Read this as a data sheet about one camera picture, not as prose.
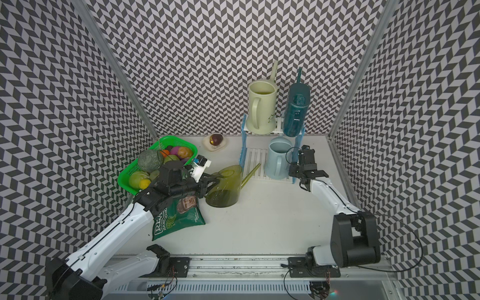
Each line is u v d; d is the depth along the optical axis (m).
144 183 0.87
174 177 0.57
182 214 0.82
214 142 1.12
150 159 0.91
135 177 0.91
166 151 1.05
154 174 0.91
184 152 0.99
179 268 0.73
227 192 0.82
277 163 0.81
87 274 0.39
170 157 1.01
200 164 0.62
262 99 0.68
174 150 1.05
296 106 0.68
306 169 0.66
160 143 1.05
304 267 0.73
